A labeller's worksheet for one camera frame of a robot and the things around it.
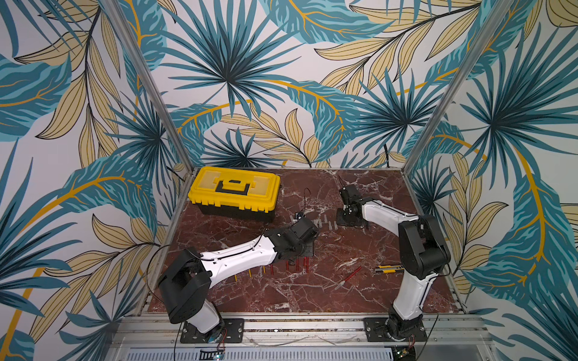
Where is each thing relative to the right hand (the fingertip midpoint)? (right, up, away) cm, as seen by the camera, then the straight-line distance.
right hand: (343, 219), depth 99 cm
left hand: (-17, -9, -17) cm, 26 cm away
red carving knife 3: (-17, -16, -11) cm, 26 cm away
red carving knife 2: (-21, -17, -11) cm, 29 cm away
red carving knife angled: (-5, -23, -15) cm, 28 cm away
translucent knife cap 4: (-6, -2, +1) cm, 6 cm away
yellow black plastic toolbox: (-45, +12, -11) cm, 47 cm away
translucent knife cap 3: (-8, 0, +2) cm, 8 cm away
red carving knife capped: (-30, -18, -12) cm, 37 cm away
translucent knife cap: (-12, -1, +2) cm, 12 cm away
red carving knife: (-24, -7, -41) cm, 48 cm away
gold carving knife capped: (-33, -17, -13) cm, 40 cm away
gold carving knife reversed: (-39, -19, -13) cm, 45 cm away
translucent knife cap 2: (-10, -2, 0) cm, 10 cm away
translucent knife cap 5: (-4, -3, -1) cm, 5 cm away
